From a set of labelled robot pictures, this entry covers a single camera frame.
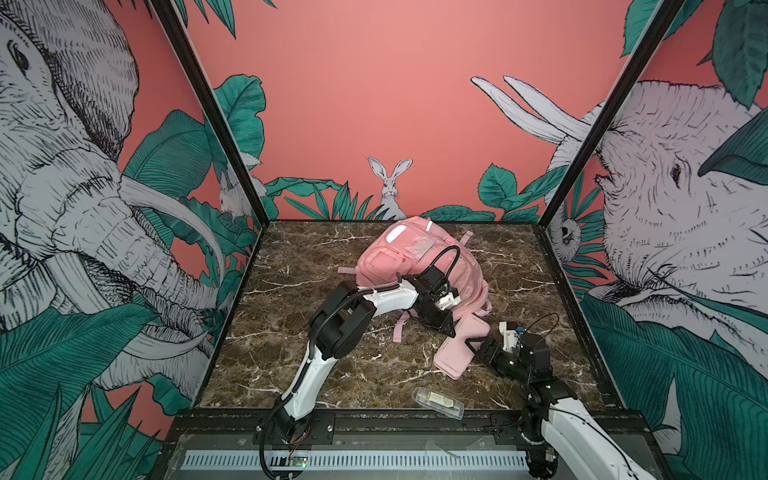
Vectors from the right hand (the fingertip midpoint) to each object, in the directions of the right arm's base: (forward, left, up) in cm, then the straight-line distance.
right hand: (469, 344), depth 83 cm
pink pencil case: (-1, +4, -5) cm, 6 cm away
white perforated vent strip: (-26, +28, -5) cm, 39 cm away
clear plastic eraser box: (-14, +9, -4) cm, 17 cm away
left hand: (+5, +3, -2) cm, 6 cm away
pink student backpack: (+16, +10, +15) cm, 24 cm away
